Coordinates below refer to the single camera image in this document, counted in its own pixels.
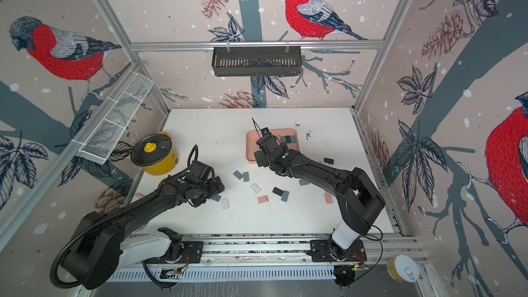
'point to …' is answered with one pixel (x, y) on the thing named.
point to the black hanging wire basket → (256, 61)
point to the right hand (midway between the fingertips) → (269, 148)
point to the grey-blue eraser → (246, 177)
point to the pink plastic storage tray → (252, 136)
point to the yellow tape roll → (403, 269)
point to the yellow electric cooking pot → (155, 153)
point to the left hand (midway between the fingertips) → (221, 187)
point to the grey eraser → (302, 182)
